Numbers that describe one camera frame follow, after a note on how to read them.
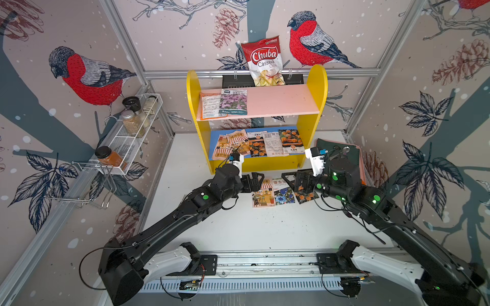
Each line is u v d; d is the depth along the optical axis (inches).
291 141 38.4
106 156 23.4
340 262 25.9
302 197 36.2
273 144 37.6
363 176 39.0
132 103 29.1
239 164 26.4
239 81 34.7
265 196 36.4
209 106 29.7
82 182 22.7
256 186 25.4
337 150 43.5
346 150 43.5
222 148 37.0
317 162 22.7
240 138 38.5
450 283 14.8
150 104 34.0
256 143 38.0
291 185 22.9
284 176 24.3
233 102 29.9
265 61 32.3
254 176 25.6
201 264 28.4
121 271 14.6
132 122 28.1
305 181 22.1
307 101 30.4
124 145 29.3
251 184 25.5
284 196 36.4
